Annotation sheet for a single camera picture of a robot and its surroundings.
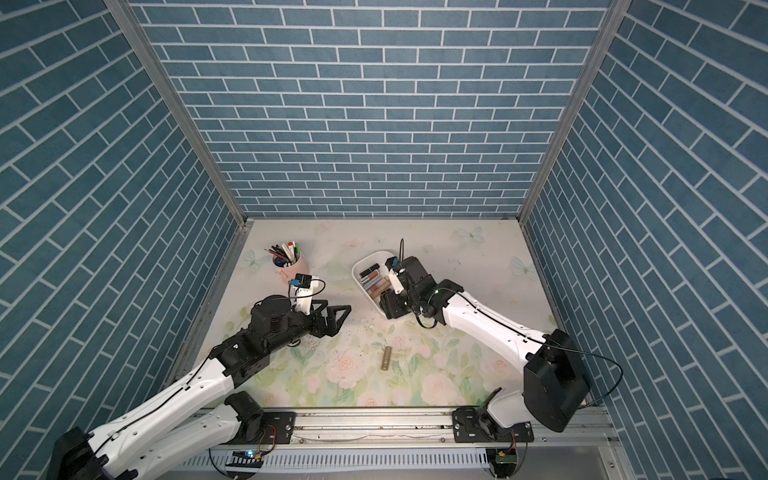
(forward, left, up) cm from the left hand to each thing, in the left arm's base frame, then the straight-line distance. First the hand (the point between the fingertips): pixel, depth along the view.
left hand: (346, 309), depth 75 cm
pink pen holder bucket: (+18, +21, -10) cm, 29 cm away
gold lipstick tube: (-6, -10, -18) cm, 21 cm away
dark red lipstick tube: (+23, -3, -16) cm, 28 cm away
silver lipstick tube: (+19, -3, -17) cm, 25 cm away
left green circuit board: (-29, +24, -22) cm, 44 cm away
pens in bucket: (+24, +24, -8) cm, 35 cm away
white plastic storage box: (+26, -3, -14) cm, 29 cm away
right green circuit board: (-30, -40, -22) cm, 54 cm away
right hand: (+5, -11, -5) cm, 14 cm away
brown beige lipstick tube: (+16, -7, -17) cm, 25 cm away
